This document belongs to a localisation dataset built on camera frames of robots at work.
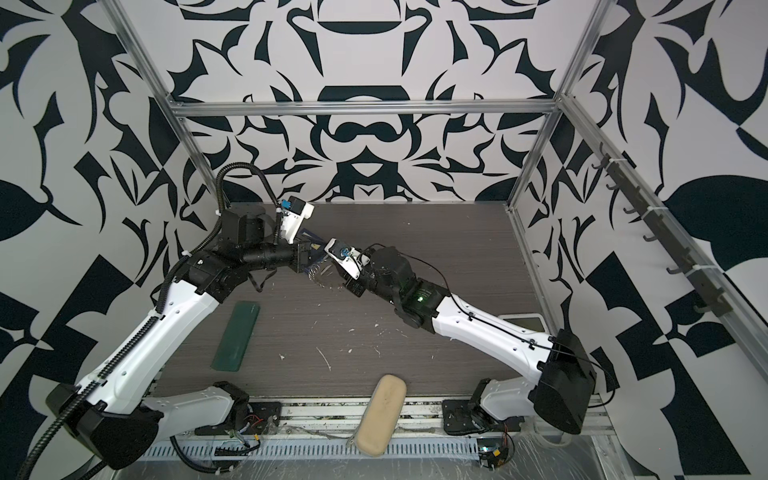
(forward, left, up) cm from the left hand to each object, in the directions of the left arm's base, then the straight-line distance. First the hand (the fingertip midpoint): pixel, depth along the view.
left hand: (331, 240), depth 67 cm
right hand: (0, -2, -4) cm, 4 cm away
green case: (-8, +31, -32) cm, 45 cm away
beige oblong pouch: (-29, -10, -30) cm, 43 cm away
